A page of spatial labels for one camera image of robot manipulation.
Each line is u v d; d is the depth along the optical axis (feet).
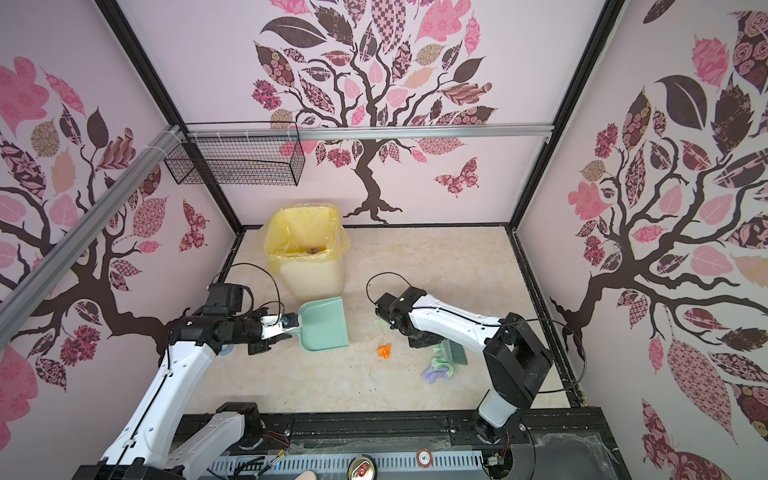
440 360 2.73
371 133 3.04
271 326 2.10
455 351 2.79
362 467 1.97
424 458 2.30
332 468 2.28
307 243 3.30
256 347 2.19
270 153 3.11
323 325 2.62
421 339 2.33
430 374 2.71
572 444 2.35
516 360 1.44
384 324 2.32
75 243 1.92
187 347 1.62
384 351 2.82
